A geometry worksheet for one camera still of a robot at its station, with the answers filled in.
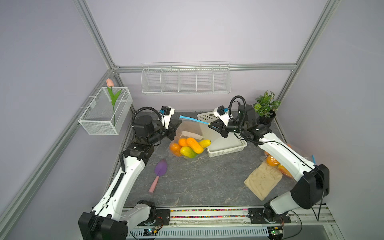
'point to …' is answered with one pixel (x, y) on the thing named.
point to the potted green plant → (266, 107)
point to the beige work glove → (261, 180)
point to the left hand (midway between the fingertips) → (180, 121)
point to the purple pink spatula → (160, 168)
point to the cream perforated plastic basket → (217, 144)
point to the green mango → (187, 152)
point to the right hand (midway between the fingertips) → (210, 123)
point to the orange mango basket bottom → (182, 142)
